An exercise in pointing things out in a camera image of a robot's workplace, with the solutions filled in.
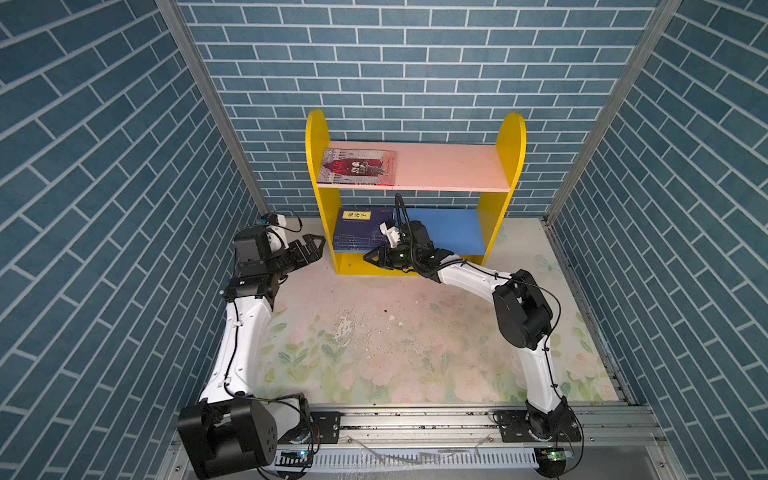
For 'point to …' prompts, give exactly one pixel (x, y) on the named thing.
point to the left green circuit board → (298, 459)
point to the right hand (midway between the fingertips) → (367, 259)
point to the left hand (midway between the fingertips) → (320, 242)
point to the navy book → (357, 230)
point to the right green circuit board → (551, 461)
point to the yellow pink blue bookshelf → (460, 192)
